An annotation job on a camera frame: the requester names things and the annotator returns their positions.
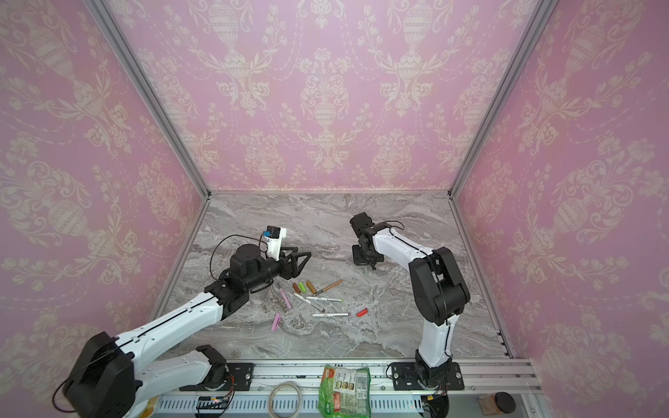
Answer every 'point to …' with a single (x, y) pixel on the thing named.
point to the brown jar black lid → (496, 403)
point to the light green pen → (366, 271)
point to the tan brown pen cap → (310, 286)
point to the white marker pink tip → (331, 314)
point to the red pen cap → (362, 313)
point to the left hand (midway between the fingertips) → (305, 254)
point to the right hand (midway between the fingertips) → (364, 259)
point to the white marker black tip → (320, 309)
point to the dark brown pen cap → (296, 287)
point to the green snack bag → (345, 393)
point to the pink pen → (285, 298)
